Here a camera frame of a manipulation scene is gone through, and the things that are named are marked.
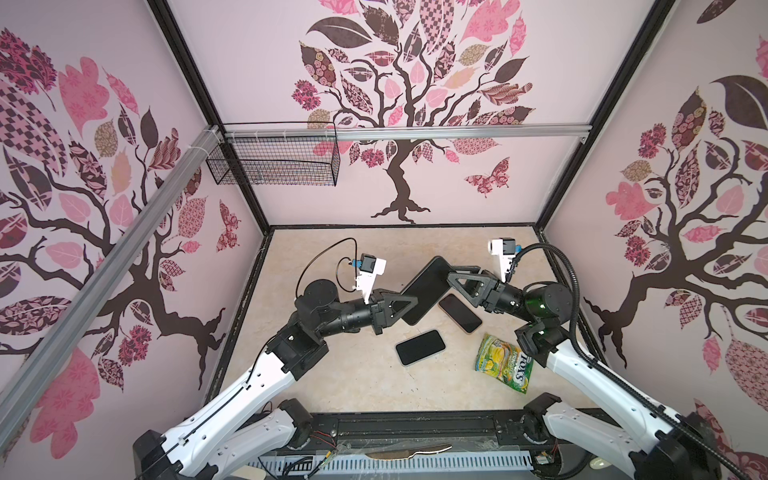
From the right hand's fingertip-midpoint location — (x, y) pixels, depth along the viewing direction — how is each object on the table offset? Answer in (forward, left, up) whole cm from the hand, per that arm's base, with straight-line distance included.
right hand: (451, 277), depth 57 cm
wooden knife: (-25, +10, -38) cm, 47 cm away
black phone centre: (+1, +4, -39) cm, 39 cm away
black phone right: (+11, -11, -38) cm, 41 cm away
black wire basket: (+53, +49, -5) cm, 72 cm away
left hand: (-3, +7, -5) cm, 9 cm away
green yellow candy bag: (-4, -20, -37) cm, 42 cm away
